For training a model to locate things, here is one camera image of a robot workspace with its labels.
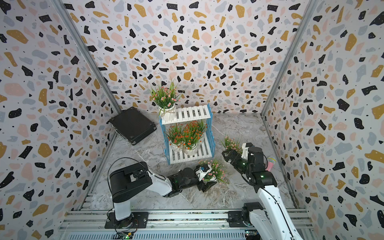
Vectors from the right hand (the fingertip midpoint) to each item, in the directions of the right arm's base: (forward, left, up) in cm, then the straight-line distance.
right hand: (227, 157), depth 77 cm
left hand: (-6, +6, -11) cm, 14 cm away
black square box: (+30, +64, -10) cm, 71 cm away
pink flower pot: (-7, +5, -4) cm, 9 cm away
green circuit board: (-33, +49, -17) cm, 61 cm away
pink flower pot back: (+8, -2, +1) cm, 8 cm away
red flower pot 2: (+12, +20, -2) cm, 23 cm away
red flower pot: (+14, +29, 0) cm, 32 cm away
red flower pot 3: (+20, +17, -1) cm, 26 cm away
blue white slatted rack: (+19, +23, +10) cm, 32 cm away
